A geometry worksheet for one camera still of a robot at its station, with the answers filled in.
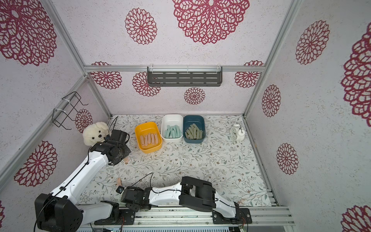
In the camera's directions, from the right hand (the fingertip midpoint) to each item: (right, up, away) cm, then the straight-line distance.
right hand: (129, 198), depth 79 cm
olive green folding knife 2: (+34, +34, +27) cm, 55 cm away
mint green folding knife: (+17, +35, +28) cm, 48 cm away
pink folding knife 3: (+4, +31, +26) cm, 41 cm away
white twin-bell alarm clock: (+66, +35, +18) cm, 77 cm away
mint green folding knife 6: (+26, +35, +27) cm, 52 cm away
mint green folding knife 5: (+24, +40, +33) cm, 58 cm away
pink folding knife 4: (-8, +7, +6) cm, 12 cm away
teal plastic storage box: (+42, +44, +34) cm, 70 cm away
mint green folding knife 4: (+23, +34, +27) cm, 49 cm away
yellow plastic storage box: (-1, +38, +31) cm, 49 cm away
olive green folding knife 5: (+40, +34, +27) cm, 59 cm away
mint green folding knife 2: (+18, +40, +33) cm, 55 cm away
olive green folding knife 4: (+39, +38, +30) cm, 63 cm away
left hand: (-4, +24, +3) cm, 25 cm away
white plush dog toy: (-24, +36, +6) cm, 43 cm away
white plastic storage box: (+21, +39, +31) cm, 54 cm away
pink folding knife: (0, +30, +24) cm, 39 cm away
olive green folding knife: (+32, +33, +28) cm, 54 cm away
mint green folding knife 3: (+22, +35, +27) cm, 49 cm away
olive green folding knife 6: (+42, +34, +27) cm, 61 cm away
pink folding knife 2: (+3, +29, +24) cm, 37 cm away
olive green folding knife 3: (+35, +36, +28) cm, 58 cm away
